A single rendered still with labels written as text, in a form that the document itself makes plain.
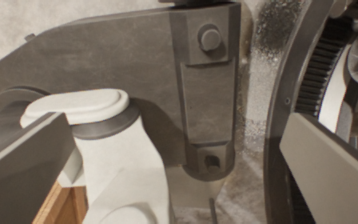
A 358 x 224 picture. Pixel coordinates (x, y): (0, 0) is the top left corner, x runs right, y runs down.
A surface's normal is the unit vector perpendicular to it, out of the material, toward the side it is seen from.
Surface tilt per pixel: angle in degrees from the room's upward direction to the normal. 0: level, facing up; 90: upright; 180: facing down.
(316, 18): 90
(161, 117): 0
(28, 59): 0
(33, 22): 0
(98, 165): 90
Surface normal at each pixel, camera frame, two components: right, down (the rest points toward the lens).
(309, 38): -0.98, -0.14
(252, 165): 0.02, 0.53
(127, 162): -0.11, -0.84
